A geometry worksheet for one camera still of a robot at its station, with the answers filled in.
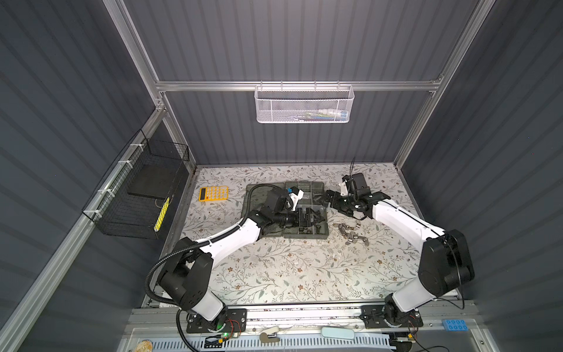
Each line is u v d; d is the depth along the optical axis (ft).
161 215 2.26
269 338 2.27
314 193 3.82
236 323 2.37
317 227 3.14
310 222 2.32
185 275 1.45
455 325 2.33
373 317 2.40
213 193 3.54
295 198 2.52
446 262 1.65
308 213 2.36
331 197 2.65
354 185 2.29
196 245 1.53
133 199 2.36
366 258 2.89
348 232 3.11
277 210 2.22
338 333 2.32
